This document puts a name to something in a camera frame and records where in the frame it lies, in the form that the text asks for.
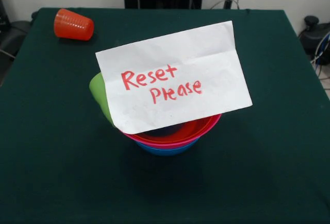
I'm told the dark green tablecloth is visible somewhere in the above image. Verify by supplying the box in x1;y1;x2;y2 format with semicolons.
0;7;330;224

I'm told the white paper reset sign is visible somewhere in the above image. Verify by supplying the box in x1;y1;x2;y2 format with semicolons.
95;20;253;135

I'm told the blue bowl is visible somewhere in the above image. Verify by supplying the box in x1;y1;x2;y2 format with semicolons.
135;137;201;157

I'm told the pink bowl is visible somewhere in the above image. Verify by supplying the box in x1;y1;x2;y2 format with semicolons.
123;113;222;149

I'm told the orange ribbed cup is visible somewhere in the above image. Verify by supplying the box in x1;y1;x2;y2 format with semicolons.
53;8;95;41

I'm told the green cup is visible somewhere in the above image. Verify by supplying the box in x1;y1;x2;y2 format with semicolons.
89;72;114;128

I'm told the red bowl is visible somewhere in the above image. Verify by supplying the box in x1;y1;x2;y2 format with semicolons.
138;115;216;144

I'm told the black chair base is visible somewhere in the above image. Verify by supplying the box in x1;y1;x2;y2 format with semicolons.
0;0;36;85
298;15;330;65

